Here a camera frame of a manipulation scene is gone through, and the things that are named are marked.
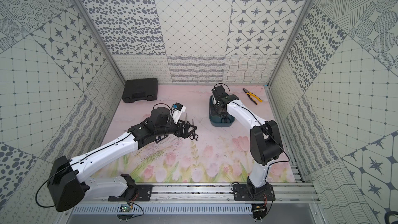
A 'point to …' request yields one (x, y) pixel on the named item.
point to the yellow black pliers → (253, 97)
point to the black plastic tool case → (138, 89)
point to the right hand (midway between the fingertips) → (217, 113)
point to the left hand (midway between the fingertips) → (191, 121)
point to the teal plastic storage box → (215, 119)
